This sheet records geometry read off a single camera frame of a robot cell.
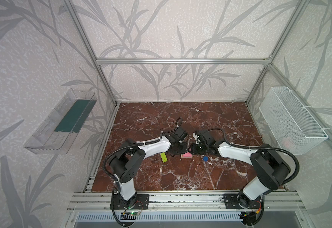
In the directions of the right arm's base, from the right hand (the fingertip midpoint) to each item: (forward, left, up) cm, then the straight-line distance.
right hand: (188, 145), depth 90 cm
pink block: (-5, +1, -2) cm, 6 cm away
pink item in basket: (-6, -51, +16) cm, 54 cm away
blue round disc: (-7, -11, -4) cm, 13 cm away
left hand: (-1, +1, +1) cm, 2 cm away
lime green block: (-7, +16, -3) cm, 17 cm away
